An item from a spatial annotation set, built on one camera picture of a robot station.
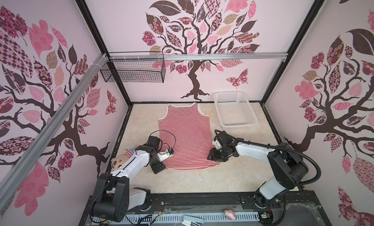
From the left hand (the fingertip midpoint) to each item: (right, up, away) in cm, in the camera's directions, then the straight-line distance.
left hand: (157, 165), depth 86 cm
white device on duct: (+21, -20, -19) cm, 35 cm away
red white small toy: (+39, -16, -20) cm, 47 cm away
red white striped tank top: (+18, +19, +15) cm, 30 cm away
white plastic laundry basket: (+56, +35, +27) cm, 71 cm away
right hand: (+33, +4, +2) cm, 33 cm away
